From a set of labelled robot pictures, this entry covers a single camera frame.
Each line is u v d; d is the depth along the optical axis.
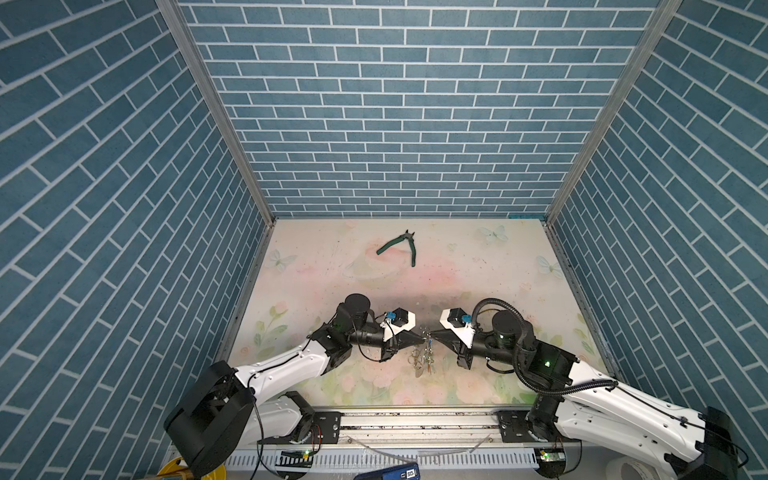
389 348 0.66
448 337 0.61
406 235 1.15
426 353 0.72
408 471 0.65
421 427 0.75
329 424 0.74
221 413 0.41
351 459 0.71
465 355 0.61
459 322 0.58
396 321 0.63
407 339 0.69
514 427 0.73
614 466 0.68
